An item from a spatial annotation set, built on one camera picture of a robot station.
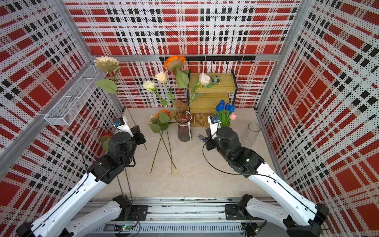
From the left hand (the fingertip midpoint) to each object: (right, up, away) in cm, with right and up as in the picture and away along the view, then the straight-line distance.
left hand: (141, 127), depth 71 cm
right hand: (+33, -1, -3) cm, 33 cm away
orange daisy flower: (+3, +7, +33) cm, 34 cm away
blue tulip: (+47, +10, +10) cm, 49 cm away
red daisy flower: (-36, -8, +28) cm, 46 cm away
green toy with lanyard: (+38, +28, +18) cm, 50 cm away
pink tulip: (+46, +6, +5) cm, 46 cm away
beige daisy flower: (-3, -1, +35) cm, 35 cm away
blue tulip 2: (+40, +11, +6) cm, 42 cm away
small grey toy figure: (+30, -8, +31) cm, 44 cm away
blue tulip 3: (+44, +11, +12) cm, 47 cm away
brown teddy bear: (+28, +4, +35) cm, 45 cm away
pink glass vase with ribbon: (+18, +5, +22) cm, 29 cm away
